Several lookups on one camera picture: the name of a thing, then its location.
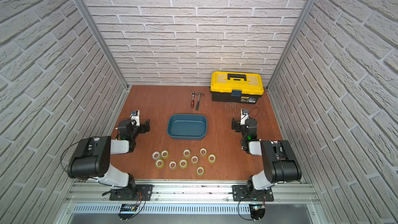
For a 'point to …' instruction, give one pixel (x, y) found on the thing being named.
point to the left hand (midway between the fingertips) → (142, 116)
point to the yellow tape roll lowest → (200, 170)
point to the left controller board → (127, 210)
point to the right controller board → (257, 211)
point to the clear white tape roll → (156, 155)
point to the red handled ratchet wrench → (193, 101)
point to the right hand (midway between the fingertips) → (243, 117)
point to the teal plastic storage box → (187, 126)
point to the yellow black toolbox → (244, 87)
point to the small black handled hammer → (198, 101)
